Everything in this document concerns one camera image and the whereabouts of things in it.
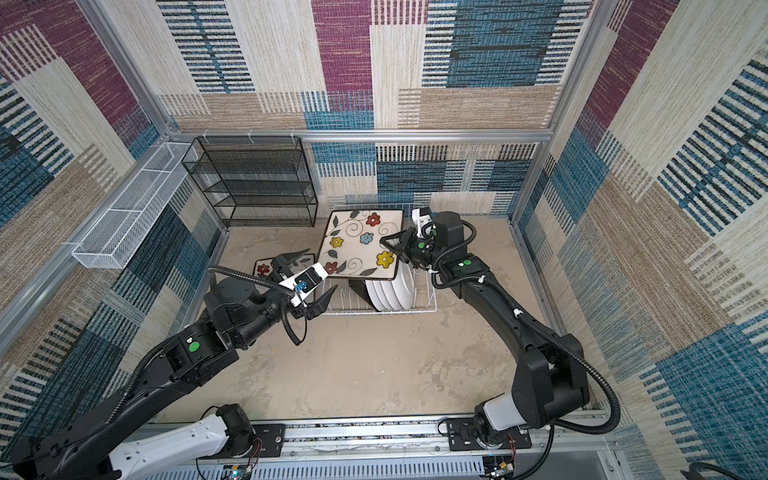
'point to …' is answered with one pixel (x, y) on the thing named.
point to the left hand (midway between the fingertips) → (317, 260)
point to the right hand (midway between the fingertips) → (379, 244)
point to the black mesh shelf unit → (255, 181)
